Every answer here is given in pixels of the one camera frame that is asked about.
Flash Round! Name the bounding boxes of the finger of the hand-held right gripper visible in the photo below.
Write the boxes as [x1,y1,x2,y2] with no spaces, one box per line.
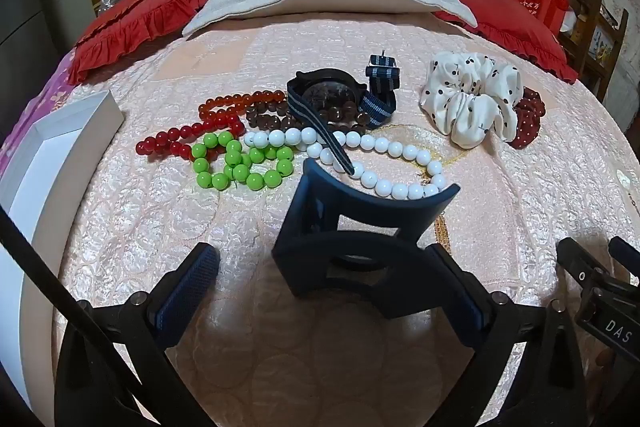
[607,235,640,282]
[556,237,608,305]

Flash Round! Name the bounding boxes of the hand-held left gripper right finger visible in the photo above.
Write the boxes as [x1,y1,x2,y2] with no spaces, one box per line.
[425,243,593,427]

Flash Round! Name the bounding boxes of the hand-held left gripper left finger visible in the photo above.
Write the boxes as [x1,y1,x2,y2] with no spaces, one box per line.
[54,242,221,427]

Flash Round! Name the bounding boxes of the green bead bracelet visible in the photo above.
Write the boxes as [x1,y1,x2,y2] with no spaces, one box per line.
[191,131,294,190]

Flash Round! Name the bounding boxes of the white bead bracelet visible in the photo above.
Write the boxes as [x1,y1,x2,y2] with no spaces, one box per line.
[245,127,447,201]

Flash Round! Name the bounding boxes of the blue hair claw clip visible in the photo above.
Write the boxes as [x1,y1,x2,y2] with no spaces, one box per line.
[271,158,461,320]

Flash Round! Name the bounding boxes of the red polka dot scrunchie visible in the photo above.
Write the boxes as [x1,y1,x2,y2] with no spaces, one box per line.
[510,87,547,150]

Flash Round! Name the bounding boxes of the red bead bracelet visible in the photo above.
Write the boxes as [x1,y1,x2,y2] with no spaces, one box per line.
[135,108,246,158]

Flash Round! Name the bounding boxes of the brown bead bracelet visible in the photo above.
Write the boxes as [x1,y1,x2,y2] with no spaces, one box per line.
[244,99,381,132]

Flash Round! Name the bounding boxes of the white polka dot scrunchie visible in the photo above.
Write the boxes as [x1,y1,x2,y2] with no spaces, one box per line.
[419,51,523,145]

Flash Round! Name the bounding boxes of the orange-red bead bracelet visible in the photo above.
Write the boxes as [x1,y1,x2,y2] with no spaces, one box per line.
[198,89,291,120]

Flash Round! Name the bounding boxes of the white box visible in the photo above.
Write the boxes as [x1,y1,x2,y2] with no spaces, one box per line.
[0,89,125,413]

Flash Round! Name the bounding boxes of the watch with striped strap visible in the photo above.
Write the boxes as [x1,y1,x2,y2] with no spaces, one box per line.
[286,52,401,175]

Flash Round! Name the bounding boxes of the pink flower print blanket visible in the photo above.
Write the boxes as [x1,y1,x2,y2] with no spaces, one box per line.
[0,47,83,168]

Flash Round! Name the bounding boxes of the red ruffled pillow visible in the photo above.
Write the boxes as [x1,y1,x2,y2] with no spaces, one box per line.
[66,0,219,86]
[432,0,581,84]

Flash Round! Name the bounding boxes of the red shopping bag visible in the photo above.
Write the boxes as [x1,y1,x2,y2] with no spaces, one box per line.
[507,0,571,32]

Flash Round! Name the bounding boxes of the black cable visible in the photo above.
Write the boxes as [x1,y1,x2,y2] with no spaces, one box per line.
[0,207,168,427]

